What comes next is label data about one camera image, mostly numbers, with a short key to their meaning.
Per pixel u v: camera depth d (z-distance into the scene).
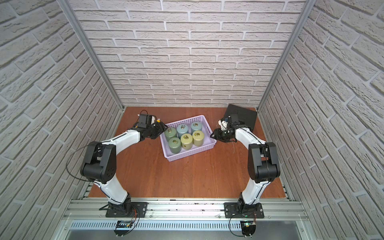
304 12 0.71
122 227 0.72
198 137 0.92
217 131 0.85
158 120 1.11
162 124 0.89
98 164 0.48
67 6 0.70
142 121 0.75
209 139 1.00
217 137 0.83
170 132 0.95
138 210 0.75
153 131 0.82
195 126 0.97
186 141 0.91
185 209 0.76
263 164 0.49
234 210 0.73
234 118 0.77
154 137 0.86
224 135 0.81
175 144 0.90
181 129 0.95
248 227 0.70
